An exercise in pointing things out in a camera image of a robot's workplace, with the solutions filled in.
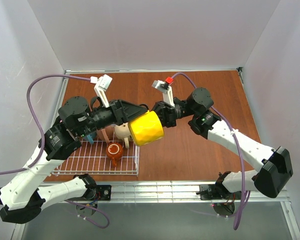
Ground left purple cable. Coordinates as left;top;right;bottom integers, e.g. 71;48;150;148
0;74;111;229

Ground brown mug black interior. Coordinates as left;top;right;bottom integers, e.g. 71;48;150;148
106;142;123;168

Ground purple cable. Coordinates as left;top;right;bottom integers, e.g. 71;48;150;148
171;72;251;231
0;74;111;229

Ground beige ceramic mug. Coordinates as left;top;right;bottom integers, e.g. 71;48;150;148
114;123;132;149

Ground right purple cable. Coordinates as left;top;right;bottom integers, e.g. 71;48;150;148
171;72;251;231

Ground white and pink mug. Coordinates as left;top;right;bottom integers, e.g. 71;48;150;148
96;126;114;144

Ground blue floral mug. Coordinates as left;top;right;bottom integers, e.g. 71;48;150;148
83;131;97;145

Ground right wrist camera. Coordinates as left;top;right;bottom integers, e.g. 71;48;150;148
152;80;175;107

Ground aluminium frame rail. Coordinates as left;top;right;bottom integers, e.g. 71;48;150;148
12;67;300;240

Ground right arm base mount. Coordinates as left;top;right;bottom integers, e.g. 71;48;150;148
196;183;242;200

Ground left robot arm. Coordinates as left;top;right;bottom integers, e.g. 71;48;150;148
0;96;148;224

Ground white wire dish rack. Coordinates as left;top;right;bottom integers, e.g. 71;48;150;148
52;128;140;176

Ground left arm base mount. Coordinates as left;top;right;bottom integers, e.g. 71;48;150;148
90;184;112;201

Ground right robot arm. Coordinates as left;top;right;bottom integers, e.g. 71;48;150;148
153;84;293;198

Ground yellow enamel mug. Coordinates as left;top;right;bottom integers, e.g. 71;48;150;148
128;111;165;147

